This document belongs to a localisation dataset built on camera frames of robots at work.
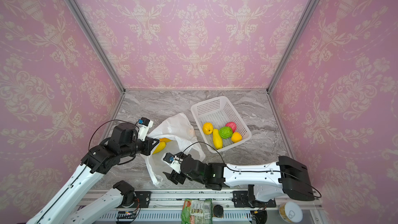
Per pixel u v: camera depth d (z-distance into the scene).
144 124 0.62
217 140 0.88
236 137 0.90
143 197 0.74
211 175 0.53
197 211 0.70
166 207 0.72
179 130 0.81
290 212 0.66
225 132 0.89
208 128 0.92
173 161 0.57
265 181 0.43
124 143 0.53
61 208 0.40
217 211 0.70
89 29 0.86
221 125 1.00
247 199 0.66
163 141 0.71
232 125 0.94
